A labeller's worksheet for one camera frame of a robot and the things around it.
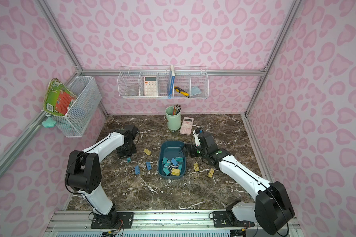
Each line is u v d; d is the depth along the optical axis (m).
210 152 0.62
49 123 0.63
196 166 0.90
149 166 0.91
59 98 0.73
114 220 0.67
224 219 0.73
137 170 0.90
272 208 0.40
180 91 0.98
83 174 0.48
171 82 0.86
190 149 0.72
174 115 1.01
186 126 1.10
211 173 0.88
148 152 0.98
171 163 0.91
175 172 0.88
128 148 0.75
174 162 0.91
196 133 0.75
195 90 1.00
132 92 0.96
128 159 0.92
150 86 0.94
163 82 0.98
